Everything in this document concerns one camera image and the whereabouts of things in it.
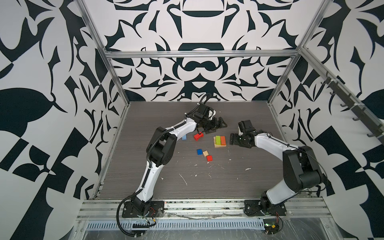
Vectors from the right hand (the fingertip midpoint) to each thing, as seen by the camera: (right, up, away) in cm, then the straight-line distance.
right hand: (236, 139), depth 94 cm
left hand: (-8, +9, -2) cm, 12 cm away
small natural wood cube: (-19, -8, -2) cm, 21 cm away
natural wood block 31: (-12, -5, +2) cm, 13 cm away
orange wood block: (-8, -1, +3) cm, 8 cm away
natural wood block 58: (-13, -1, +5) cm, 14 cm away
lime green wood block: (-11, -1, +3) cm, 12 cm away
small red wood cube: (-17, -11, -2) cm, 20 cm away
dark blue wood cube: (-23, -8, 0) cm, 24 cm away
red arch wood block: (-24, +1, +5) cm, 24 cm away
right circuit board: (+9, -38, -23) cm, 45 cm away
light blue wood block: (-33, 0, +5) cm, 33 cm away
